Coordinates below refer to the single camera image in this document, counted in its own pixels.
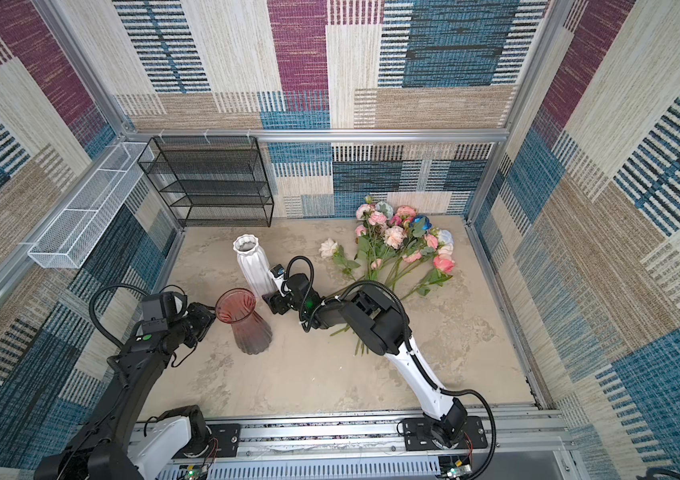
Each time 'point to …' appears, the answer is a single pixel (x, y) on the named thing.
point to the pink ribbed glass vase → (237, 306)
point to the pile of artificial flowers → (399, 246)
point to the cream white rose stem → (329, 248)
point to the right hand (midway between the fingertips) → (274, 291)
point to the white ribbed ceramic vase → (254, 265)
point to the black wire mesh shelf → (211, 181)
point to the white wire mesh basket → (70, 236)
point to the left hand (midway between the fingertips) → (216, 307)
